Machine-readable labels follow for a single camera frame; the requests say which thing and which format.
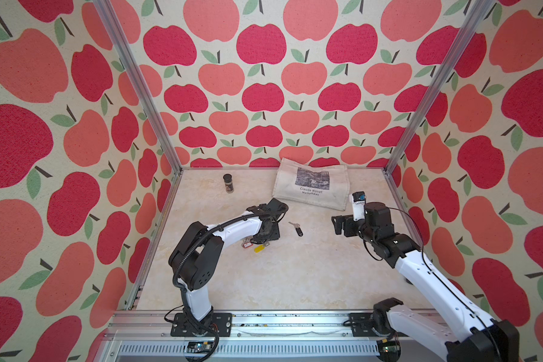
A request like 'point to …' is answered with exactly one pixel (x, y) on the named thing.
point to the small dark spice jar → (228, 182)
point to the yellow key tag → (259, 248)
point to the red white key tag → (247, 244)
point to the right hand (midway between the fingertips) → (350, 215)
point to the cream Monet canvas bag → (320, 185)
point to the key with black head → (298, 229)
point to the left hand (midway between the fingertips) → (276, 238)
